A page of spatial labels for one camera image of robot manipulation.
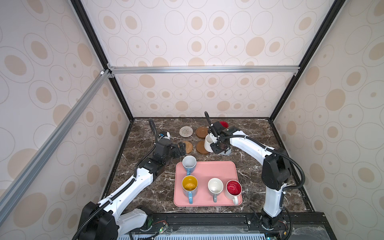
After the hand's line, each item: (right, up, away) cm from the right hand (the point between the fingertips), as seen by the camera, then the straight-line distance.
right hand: (217, 148), depth 91 cm
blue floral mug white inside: (-17, -8, -2) cm, 19 cm away
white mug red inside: (+8, -22, -8) cm, 25 cm away
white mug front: (-2, -20, -10) cm, 22 cm away
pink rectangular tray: (-8, -14, +2) cm, 16 cm away
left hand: (-20, +4, -11) cm, 24 cm away
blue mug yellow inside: (-17, -21, -7) cm, 28 cm away
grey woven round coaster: (+8, -3, +8) cm, 12 cm away
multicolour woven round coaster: (-21, +10, +21) cm, 31 cm away
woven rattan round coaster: (-18, 0, +12) cm, 22 cm away
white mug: (-6, +4, -4) cm, 8 cm away
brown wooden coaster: (-10, -1, +12) cm, 16 cm away
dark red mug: (+8, +16, +18) cm, 25 cm away
